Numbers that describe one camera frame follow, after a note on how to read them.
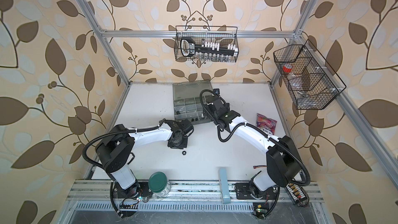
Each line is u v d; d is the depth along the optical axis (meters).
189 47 0.84
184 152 0.87
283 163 0.42
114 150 0.46
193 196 0.74
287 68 0.84
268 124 0.94
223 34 0.91
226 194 0.70
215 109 0.63
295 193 0.72
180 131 0.68
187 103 1.12
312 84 0.74
